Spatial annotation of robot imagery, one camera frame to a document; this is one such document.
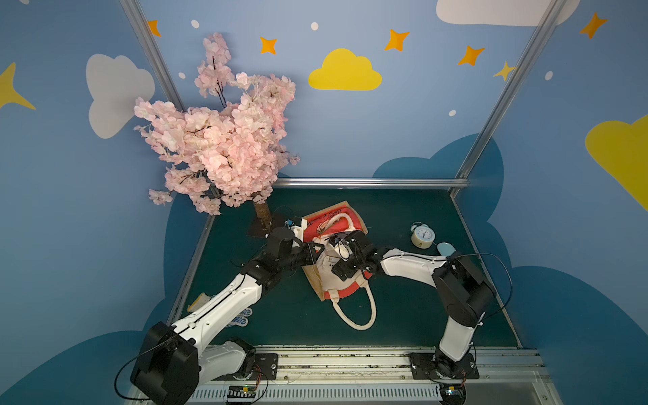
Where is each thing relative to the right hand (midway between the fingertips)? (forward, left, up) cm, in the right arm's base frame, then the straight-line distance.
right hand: (344, 258), depth 95 cm
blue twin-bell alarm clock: (+13, -32, 0) cm, 34 cm away
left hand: (-5, +7, +17) cm, 19 cm away
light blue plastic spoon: (+9, -41, -4) cm, 42 cm away
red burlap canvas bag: (-13, -3, -3) cm, 14 cm away
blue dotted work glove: (-25, +33, 0) cm, 41 cm away
